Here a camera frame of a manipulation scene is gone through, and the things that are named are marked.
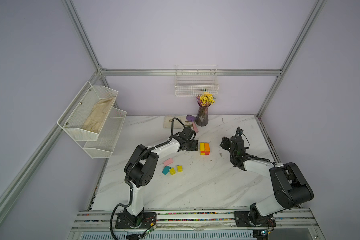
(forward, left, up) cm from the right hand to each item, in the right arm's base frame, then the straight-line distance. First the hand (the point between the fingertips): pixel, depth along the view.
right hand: (227, 138), depth 93 cm
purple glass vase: (+20, +15, -1) cm, 25 cm away
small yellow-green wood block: (-19, +34, -8) cm, 40 cm away
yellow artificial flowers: (+22, +12, +14) cm, 29 cm away
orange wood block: (-2, +12, -7) cm, 14 cm away
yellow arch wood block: (-6, +16, -10) cm, 19 cm away
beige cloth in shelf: (-2, +74, +21) cm, 77 cm away
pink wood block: (-12, +38, -11) cm, 41 cm away
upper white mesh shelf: (-4, +79, +22) cm, 82 cm away
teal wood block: (-18, +38, -9) cm, 43 cm away
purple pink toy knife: (+26, +22, -9) cm, 35 cm away
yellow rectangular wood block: (-4, +16, -5) cm, 17 cm away
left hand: (-3, +22, -5) cm, 23 cm away
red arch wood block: (-5, +12, -10) cm, 17 cm away
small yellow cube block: (-17, +30, -9) cm, 36 cm away
